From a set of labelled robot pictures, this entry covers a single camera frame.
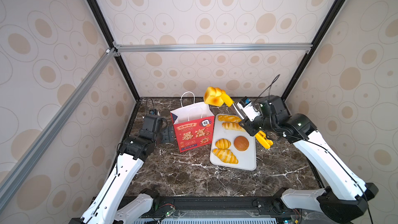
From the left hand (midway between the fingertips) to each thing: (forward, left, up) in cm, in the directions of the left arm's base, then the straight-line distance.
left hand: (166, 129), depth 73 cm
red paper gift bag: (+5, -13, -3) cm, 14 cm away
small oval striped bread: (+4, -29, -20) cm, 36 cm away
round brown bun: (+4, -40, -20) cm, 45 cm away
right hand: (0, -34, +6) cm, 35 cm away
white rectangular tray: (+5, -35, -24) cm, 43 cm away
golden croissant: (-4, -30, -20) cm, 37 cm away
